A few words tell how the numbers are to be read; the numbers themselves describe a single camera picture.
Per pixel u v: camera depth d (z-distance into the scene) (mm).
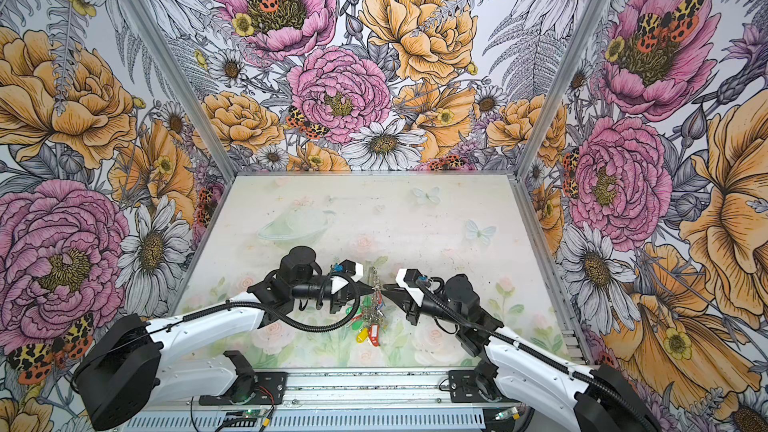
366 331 815
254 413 709
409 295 649
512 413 711
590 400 423
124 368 412
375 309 832
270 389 738
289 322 519
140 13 784
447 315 475
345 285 660
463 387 736
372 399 739
